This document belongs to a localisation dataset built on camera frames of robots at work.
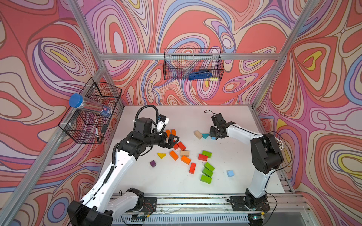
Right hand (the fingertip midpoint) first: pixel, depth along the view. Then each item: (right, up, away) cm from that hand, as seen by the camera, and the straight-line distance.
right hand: (214, 136), depth 97 cm
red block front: (-17, -18, -13) cm, 28 cm away
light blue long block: (-3, 0, -8) cm, 9 cm away
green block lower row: (-9, -23, -16) cm, 30 cm away
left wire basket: (-75, +10, -21) cm, 78 cm away
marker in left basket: (-67, +4, -26) cm, 72 cm away
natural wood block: (-11, +1, +3) cm, 11 cm away
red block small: (-10, -13, -9) cm, 18 cm away
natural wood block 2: (-21, -10, -6) cm, 25 cm away
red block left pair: (-27, -7, -2) cm, 28 cm away
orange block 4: (-21, -14, -9) cm, 27 cm away
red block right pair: (-23, -6, -3) cm, 24 cm away
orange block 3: (-29, -12, -7) cm, 32 cm away
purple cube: (-41, -16, -11) cm, 45 cm away
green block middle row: (-8, -20, -14) cm, 26 cm away
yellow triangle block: (-36, -12, -7) cm, 39 cm away
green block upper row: (-7, -17, -11) cm, 22 cm away
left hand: (-27, +3, -26) cm, 38 cm away
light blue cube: (+6, -21, -13) cm, 26 cm away
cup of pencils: (+31, -2, -21) cm, 38 cm away
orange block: (-33, +2, +4) cm, 33 cm away
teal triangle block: (-7, 0, 0) cm, 7 cm away
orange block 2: (-29, +3, +4) cm, 30 cm away
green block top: (-6, -11, -6) cm, 14 cm away
